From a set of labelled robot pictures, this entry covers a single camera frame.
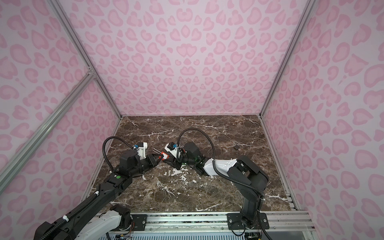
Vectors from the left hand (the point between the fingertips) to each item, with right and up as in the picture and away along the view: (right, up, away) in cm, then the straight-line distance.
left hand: (163, 154), depth 78 cm
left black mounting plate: (-11, -32, -5) cm, 34 cm away
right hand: (+1, -2, +2) cm, 3 cm away
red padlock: (+1, -1, +2) cm, 2 cm away
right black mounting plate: (+36, -33, -5) cm, 49 cm away
